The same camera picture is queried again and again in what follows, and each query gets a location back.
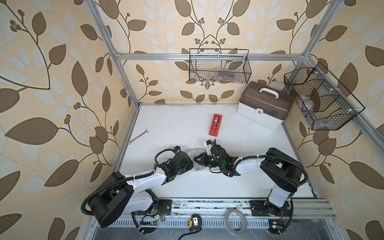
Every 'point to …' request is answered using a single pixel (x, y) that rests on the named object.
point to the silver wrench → (128, 142)
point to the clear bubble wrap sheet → (193, 153)
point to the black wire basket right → (326, 104)
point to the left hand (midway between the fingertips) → (192, 161)
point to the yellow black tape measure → (195, 223)
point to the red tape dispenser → (215, 125)
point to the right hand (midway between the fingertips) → (193, 159)
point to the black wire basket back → (228, 65)
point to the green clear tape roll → (216, 120)
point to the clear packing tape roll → (244, 219)
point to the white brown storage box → (264, 105)
